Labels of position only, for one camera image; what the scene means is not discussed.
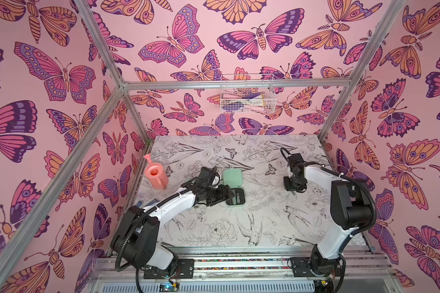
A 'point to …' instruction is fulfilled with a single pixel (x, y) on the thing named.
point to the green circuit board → (168, 287)
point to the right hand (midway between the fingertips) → (291, 186)
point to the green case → (233, 177)
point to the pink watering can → (157, 174)
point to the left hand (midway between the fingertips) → (231, 196)
